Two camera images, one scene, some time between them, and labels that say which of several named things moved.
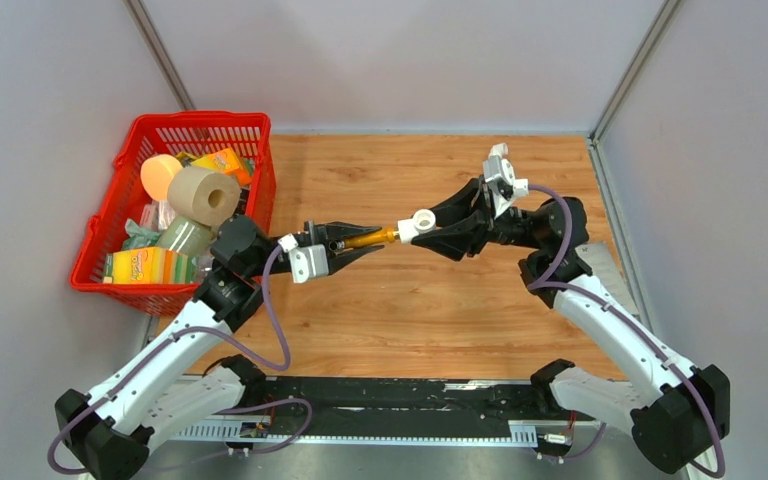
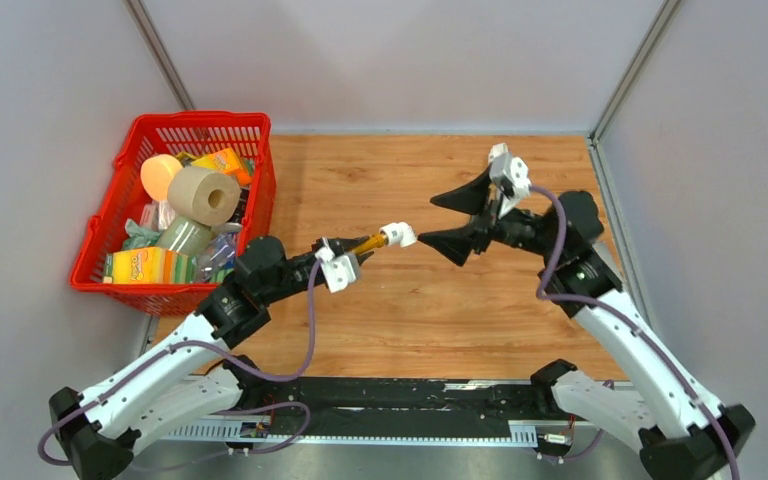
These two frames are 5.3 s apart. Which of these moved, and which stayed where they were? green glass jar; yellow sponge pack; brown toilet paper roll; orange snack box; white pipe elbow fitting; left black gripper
Moved: left black gripper; white pipe elbow fitting
Stayed: brown toilet paper roll; yellow sponge pack; orange snack box; green glass jar
